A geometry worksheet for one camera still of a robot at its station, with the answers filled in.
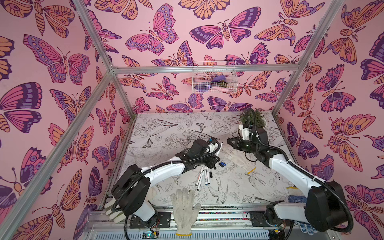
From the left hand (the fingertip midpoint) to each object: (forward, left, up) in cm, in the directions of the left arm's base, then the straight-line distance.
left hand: (219, 158), depth 81 cm
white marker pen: (+1, +1, +3) cm, 3 cm away
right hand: (+9, -5, +5) cm, 12 cm away
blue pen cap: (+3, -4, -12) cm, 13 cm away
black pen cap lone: (-4, +4, -13) cm, 14 cm away
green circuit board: (-33, +36, -16) cm, 51 cm away
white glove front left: (-25, +53, -13) cm, 60 cm away
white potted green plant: (+24, -28, +4) cm, 37 cm away
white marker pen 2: (-8, +12, -13) cm, 19 cm away
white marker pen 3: (-12, +12, -13) cm, 21 cm away
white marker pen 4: (-5, +7, -12) cm, 15 cm away
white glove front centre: (-24, +18, -14) cm, 33 cm away
